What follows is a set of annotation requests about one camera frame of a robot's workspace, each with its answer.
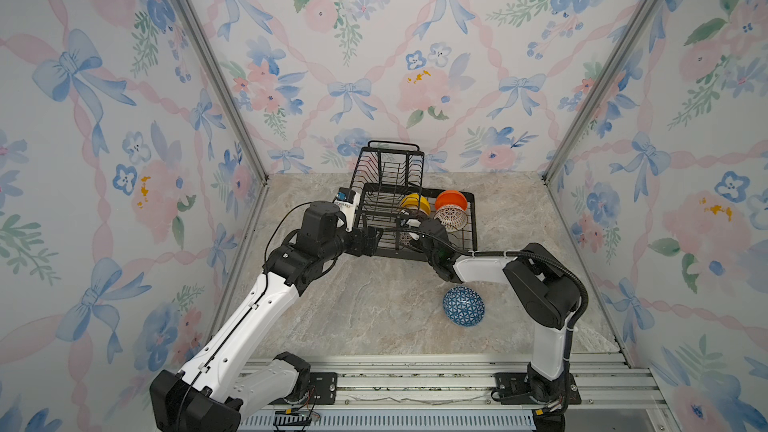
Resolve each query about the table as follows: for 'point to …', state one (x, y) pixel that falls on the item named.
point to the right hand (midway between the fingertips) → (422, 215)
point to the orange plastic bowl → (451, 197)
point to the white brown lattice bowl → (455, 218)
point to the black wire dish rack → (387, 181)
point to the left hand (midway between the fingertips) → (367, 224)
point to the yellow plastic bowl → (414, 200)
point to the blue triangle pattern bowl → (463, 306)
